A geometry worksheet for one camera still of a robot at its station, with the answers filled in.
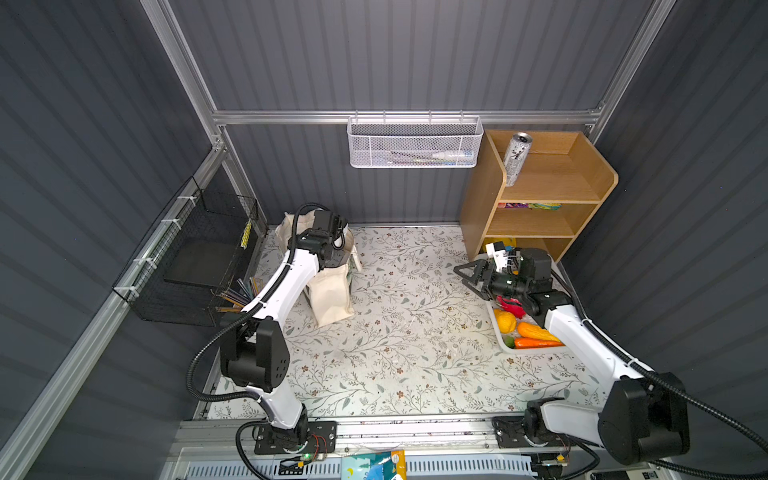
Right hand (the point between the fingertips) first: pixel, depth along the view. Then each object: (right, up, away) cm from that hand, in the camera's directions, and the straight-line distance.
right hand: (462, 278), depth 78 cm
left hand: (-40, +7, +10) cm, 41 cm away
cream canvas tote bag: (-37, -5, +6) cm, 38 cm away
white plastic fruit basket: (+44, -4, +33) cm, 55 cm away
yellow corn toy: (+21, -16, +8) cm, 27 cm away
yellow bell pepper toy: (+15, -13, +8) cm, 21 cm away
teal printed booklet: (-19, -43, -9) cm, 48 cm away
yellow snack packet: (+25, +11, +33) cm, 44 cm away
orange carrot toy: (+21, -19, +6) cm, 29 cm away
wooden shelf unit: (+22, +25, +7) cm, 34 cm away
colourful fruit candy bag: (+27, +23, +24) cm, 43 cm away
